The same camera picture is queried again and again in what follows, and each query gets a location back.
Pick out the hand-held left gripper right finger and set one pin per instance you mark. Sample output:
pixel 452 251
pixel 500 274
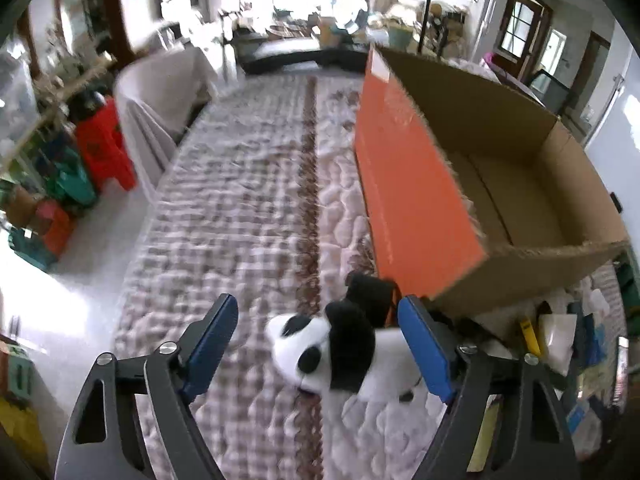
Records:
pixel 425 350

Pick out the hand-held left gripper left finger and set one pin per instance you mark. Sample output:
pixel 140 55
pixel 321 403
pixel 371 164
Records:
pixel 215 345

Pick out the black white panda plush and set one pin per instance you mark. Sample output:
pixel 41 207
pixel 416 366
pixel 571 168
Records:
pixel 310 332

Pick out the cardboard box orange side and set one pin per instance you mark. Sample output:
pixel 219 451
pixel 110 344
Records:
pixel 410 185

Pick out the yellow tube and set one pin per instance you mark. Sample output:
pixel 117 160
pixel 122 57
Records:
pixel 529 335

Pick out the white packet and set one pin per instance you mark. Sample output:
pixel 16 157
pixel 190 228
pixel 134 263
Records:
pixel 555 340

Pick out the pale blue packet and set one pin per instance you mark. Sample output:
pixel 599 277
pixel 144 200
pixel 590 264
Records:
pixel 582 425

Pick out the orange plastic bin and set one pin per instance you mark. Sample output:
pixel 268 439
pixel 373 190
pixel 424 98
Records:
pixel 55 227

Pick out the teal crate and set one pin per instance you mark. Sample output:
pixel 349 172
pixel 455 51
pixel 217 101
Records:
pixel 30 250

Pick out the green bag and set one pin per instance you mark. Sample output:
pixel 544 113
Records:
pixel 75 185

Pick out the yellow bag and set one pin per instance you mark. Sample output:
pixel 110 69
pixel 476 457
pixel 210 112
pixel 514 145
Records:
pixel 20 435

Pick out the red plastic stool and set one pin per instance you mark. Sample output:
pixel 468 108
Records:
pixel 102 145

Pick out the white covered chair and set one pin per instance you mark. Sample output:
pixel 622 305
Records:
pixel 150 105

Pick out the black office chair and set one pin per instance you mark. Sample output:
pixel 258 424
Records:
pixel 550 92

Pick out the wooden shelf rack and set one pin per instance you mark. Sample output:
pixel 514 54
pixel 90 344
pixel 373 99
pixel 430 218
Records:
pixel 55 95

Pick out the long black case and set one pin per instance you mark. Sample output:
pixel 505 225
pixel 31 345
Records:
pixel 290 57

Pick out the pale green bin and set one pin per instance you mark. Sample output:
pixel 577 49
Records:
pixel 400 37

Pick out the black tripod stand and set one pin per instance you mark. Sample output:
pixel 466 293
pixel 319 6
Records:
pixel 425 15

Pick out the wooden glazed door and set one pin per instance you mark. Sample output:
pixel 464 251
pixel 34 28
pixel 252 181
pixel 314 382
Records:
pixel 522 25

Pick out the wooden arched frame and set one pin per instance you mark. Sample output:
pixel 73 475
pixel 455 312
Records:
pixel 114 10

